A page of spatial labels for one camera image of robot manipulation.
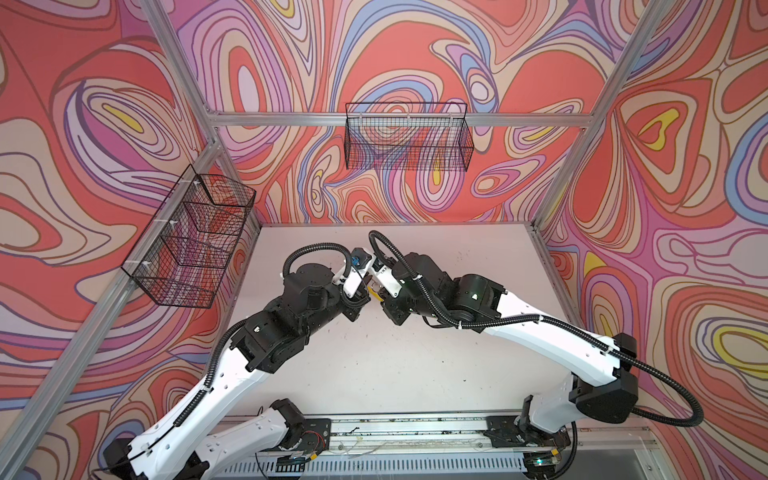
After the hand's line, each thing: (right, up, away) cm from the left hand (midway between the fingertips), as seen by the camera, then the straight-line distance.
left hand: (372, 273), depth 63 cm
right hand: (+3, -6, +4) cm, 8 cm away
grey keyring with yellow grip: (0, -3, +1) cm, 3 cm away
